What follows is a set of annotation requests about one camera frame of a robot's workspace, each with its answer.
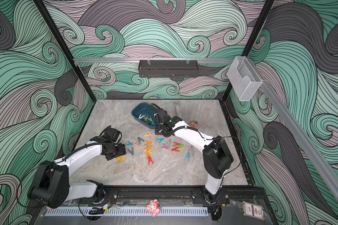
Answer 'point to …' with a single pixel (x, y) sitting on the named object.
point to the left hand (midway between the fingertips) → (121, 152)
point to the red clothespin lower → (149, 160)
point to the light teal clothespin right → (188, 156)
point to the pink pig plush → (153, 207)
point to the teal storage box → (143, 113)
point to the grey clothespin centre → (169, 142)
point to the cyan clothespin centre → (160, 139)
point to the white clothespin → (141, 116)
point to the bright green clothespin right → (180, 146)
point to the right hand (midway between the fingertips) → (157, 131)
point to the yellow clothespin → (120, 158)
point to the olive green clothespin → (150, 119)
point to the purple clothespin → (165, 146)
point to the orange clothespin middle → (148, 149)
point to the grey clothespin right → (191, 149)
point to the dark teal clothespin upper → (139, 139)
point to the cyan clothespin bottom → (153, 123)
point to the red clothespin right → (176, 143)
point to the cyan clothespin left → (129, 143)
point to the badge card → (252, 210)
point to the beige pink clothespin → (136, 143)
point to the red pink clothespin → (175, 149)
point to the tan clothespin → (148, 134)
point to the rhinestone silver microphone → (178, 109)
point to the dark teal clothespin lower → (132, 152)
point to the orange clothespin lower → (148, 155)
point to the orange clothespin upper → (148, 143)
